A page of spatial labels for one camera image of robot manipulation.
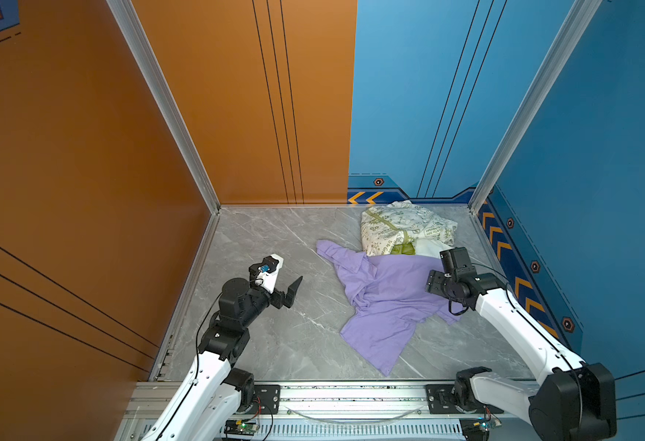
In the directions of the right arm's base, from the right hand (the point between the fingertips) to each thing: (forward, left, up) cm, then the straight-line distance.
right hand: (436, 284), depth 85 cm
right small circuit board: (-35, -6, -10) cm, 37 cm away
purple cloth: (0, +13, -7) cm, 15 cm away
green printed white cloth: (+23, +10, 0) cm, 25 cm away
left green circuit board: (-35, +58, -11) cm, 68 cm away
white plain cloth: (+16, -2, -3) cm, 17 cm away
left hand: (-1, +45, +12) cm, 47 cm away
